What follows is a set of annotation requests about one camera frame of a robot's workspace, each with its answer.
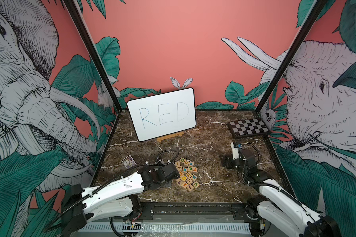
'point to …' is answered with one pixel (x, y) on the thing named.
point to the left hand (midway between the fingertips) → (169, 179)
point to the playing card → (128, 162)
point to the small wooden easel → (159, 139)
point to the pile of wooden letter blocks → (188, 175)
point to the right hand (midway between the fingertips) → (224, 152)
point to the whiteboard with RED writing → (162, 114)
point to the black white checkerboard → (250, 127)
